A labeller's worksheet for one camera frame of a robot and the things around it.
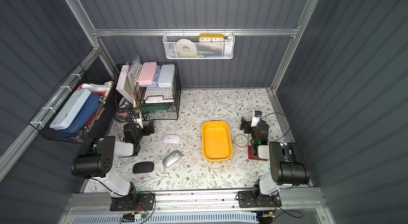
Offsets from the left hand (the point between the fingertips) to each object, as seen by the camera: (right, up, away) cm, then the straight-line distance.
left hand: (146, 121), depth 96 cm
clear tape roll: (+56, -14, -4) cm, 58 cm away
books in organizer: (-6, +24, -9) cm, 27 cm away
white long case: (-18, +14, -26) cm, 35 cm away
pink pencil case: (+2, +29, -2) cm, 29 cm away
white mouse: (+16, -10, -2) cm, 19 cm away
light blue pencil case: (+13, +28, +1) cm, 31 cm away
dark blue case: (-15, +2, -32) cm, 35 cm away
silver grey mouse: (+18, -19, -9) cm, 28 cm away
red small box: (+58, -11, -25) cm, 64 cm away
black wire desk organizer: (+1, +18, -2) cm, 18 cm away
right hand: (+65, 0, -2) cm, 65 cm away
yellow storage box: (+43, -13, -3) cm, 46 cm away
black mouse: (+4, -23, -11) cm, 26 cm away
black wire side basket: (-26, +23, -18) cm, 39 cm away
